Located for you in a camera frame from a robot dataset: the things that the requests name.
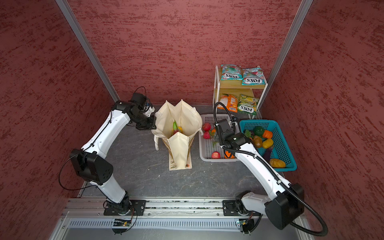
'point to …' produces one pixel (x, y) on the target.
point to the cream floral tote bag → (178, 147)
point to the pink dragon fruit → (175, 128)
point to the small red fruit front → (215, 155)
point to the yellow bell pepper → (267, 143)
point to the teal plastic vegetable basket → (281, 149)
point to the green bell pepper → (259, 130)
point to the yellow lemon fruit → (180, 129)
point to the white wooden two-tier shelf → (233, 87)
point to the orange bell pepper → (267, 134)
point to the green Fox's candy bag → (247, 104)
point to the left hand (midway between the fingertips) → (154, 130)
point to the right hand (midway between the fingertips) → (222, 138)
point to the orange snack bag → (229, 101)
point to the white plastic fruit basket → (210, 148)
